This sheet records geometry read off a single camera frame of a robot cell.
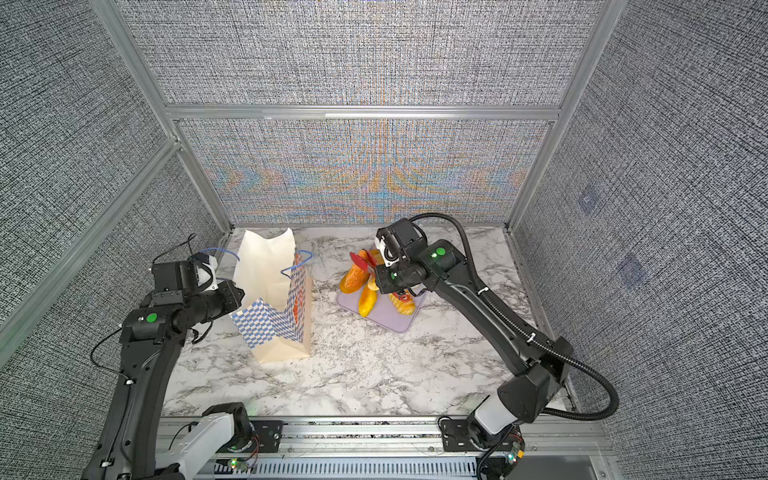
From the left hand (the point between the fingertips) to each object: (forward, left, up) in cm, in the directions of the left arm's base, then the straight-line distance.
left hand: (243, 290), depth 73 cm
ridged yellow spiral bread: (+6, -41, -19) cm, 46 cm away
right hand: (+2, -34, +1) cm, 34 cm away
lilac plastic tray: (+5, -35, -23) cm, 42 cm away
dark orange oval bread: (0, -33, +11) cm, 35 cm away
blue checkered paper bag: (-6, -9, -2) cm, 11 cm away
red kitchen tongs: (+9, -31, -1) cm, 32 cm away
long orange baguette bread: (+6, -26, -6) cm, 28 cm away
